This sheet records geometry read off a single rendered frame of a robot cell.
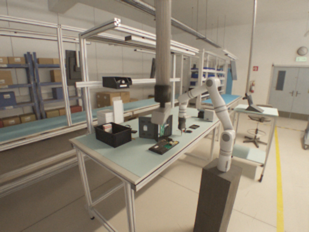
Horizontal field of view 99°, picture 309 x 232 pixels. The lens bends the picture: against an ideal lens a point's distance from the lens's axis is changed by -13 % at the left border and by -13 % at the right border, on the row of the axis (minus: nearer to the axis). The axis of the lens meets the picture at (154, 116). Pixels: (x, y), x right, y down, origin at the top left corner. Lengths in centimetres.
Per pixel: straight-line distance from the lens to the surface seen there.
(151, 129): 136
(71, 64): 275
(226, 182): 127
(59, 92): 459
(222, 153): 126
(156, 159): 109
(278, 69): 765
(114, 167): 104
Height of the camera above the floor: 157
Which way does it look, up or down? 15 degrees down
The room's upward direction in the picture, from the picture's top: straight up
